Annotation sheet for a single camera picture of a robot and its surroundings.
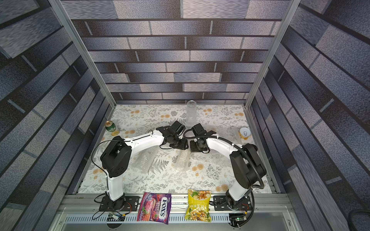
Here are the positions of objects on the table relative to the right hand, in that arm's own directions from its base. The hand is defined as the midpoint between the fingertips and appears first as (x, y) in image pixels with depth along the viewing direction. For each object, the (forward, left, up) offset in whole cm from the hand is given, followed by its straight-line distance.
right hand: (193, 147), depth 91 cm
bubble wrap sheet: (-5, -13, -3) cm, 15 cm away
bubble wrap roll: (-11, +29, +5) cm, 32 cm away
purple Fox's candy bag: (-34, +20, -1) cm, 39 cm away
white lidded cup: (+12, -36, +1) cm, 38 cm away
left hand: (-1, +4, +3) cm, 5 cm away
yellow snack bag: (-34, -2, +1) cm, 34 cm away
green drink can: (+11, +56, +8) cm, 58 cm away
